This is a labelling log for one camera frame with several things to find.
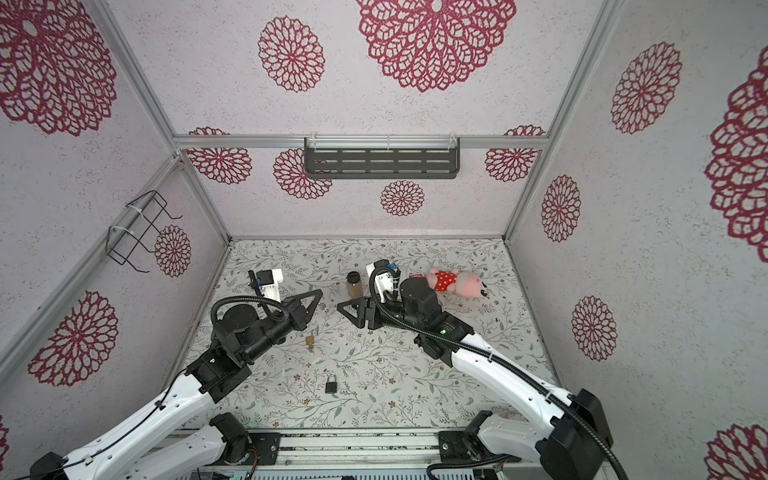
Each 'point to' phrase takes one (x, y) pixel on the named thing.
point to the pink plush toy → (461, 283)
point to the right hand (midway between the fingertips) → (344, 303)
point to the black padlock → (331, 387)
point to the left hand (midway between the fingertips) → (322, 296)
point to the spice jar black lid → (355, 285)
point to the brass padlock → (309, 340)
